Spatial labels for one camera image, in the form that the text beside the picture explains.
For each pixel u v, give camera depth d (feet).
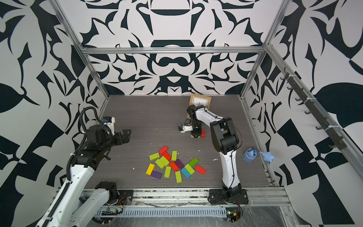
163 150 3.01
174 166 2.78
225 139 1.85
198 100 3.31
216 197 2.43
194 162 2.79
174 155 2.86
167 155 2.88
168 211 2.34
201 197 2.49
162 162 2.80
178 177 2.66
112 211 2.33
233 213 2.33
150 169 2.72
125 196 2.42
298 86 2.08
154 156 2.87
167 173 2.67
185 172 2.70
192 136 3.14
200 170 2.72
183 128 2.94
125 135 2.25
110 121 2.20
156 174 2.70
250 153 2.66
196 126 2.81
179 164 2.79
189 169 2.73
